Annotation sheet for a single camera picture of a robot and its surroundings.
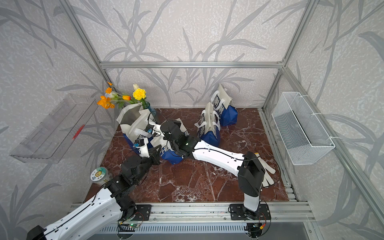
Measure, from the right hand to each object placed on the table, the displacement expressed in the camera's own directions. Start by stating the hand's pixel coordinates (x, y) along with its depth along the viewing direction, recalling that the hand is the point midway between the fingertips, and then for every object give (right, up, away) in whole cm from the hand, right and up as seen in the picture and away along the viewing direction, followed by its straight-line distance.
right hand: (171, 116), depth 75 cm
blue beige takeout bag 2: (-5, -13, -1) cm, 14 cm away
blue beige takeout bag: (-21, -3, +3) cm, 22 cm away
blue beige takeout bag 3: (+19, -5, +4) cm, 20 cm away
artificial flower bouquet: (-39, +12, +16) cm, 44 cm away
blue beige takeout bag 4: (+29, +10, +21) cm, 37 cm away
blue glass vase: (-21, +8, +22) cm, 31 cm away
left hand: (-4, -16, 0) cm, 16 cm away
